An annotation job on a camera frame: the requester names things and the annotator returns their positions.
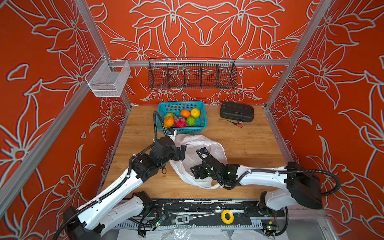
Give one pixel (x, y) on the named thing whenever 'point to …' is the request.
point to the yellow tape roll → (225, 220)
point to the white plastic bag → (182, 168)
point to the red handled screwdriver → (238, 125)
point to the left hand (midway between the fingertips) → (179, 144)
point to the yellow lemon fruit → (195, 113)
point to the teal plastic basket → (176, 107)
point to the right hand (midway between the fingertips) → (193, 167)
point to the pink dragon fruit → (179, 122)
